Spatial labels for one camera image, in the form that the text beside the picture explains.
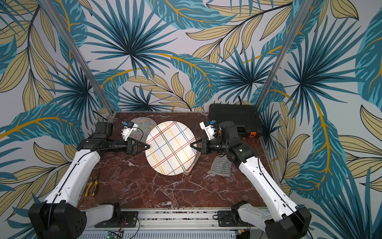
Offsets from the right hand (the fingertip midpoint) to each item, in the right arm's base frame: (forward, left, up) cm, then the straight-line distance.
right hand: (191, 145), depth 68 cm
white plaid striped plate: (-2, +10, -3) cm, 11 cm away
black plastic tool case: (+39, -42, -24) cm, 62 cm away
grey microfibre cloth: (+1, -17, -25) cm, 31 cm away
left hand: (+2, +23, -4) cm, 23 cm away
